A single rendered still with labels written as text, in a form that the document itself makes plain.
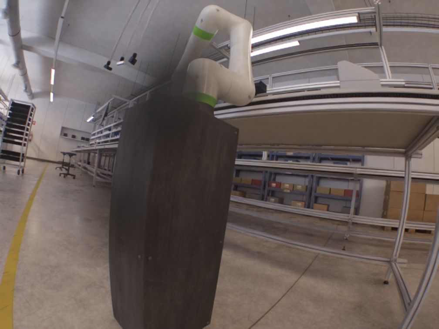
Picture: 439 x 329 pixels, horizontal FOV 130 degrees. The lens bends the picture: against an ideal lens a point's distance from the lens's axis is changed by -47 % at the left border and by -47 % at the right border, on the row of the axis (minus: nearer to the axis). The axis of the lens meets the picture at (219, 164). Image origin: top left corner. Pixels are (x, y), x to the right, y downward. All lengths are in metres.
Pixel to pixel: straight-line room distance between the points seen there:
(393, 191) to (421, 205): 0.67
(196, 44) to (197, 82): 0.41
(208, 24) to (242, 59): 0.27
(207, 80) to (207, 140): 0.23
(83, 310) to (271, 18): 4.54
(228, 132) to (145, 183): 0.32
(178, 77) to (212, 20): 0.39
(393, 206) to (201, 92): 3.83
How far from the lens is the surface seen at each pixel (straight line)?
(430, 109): 0.81
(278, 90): 1.87
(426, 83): 3.26
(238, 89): 0.74
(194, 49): 1.07
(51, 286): 1.08
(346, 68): 0.86
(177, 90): 2.75
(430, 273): 0.93
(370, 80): 0.83
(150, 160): 0.45
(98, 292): 1.04
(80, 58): 6.60
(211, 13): 1.00
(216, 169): 0.59
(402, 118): 1.03
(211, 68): 0.71
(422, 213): 4.23
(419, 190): 4.19
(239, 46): 0.92
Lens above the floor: 0.62
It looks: 4 degrees up
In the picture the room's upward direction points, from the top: 8 degrees clockwise
